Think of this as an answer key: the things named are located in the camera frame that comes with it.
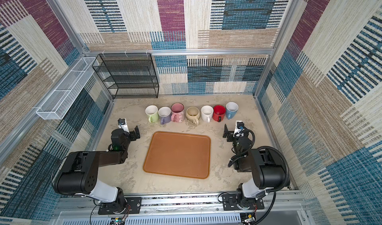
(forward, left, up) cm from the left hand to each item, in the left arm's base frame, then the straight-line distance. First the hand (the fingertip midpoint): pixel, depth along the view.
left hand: (129, 125), depth 93 cm
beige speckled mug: (+10, -39, -4) cm, 41 cm away
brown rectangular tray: (-15, -30, -10) cm, 35 cm away
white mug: (+12, -49, -3) cm, 51 cm away
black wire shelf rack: (+38, +8, +8) cm, 40 cm away
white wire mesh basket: (-6, +25, +24) cm, 36 cm away
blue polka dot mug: (+15, -66, -2) cm, 68 cm away
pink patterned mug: (+10, -29, +1) cm, 31 cm away
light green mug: (+12, -12, -1) cm, 17 cm away
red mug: (+12, -57, -4) cm, 59 cm away
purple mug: (+13, -20, -5) cm, 24 cm away
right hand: (-3, -63, +2) cm, 64 cm away
